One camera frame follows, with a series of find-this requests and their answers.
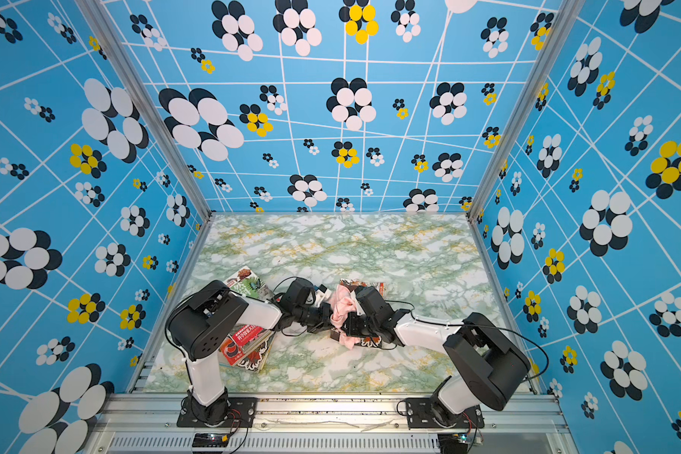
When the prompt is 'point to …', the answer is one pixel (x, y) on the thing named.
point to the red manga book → (248, 347)
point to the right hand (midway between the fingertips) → (345, 327)
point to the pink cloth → (341, 304)
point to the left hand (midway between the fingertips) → (347, 323)
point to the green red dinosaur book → (248, 283)
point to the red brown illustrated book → (353, 284)
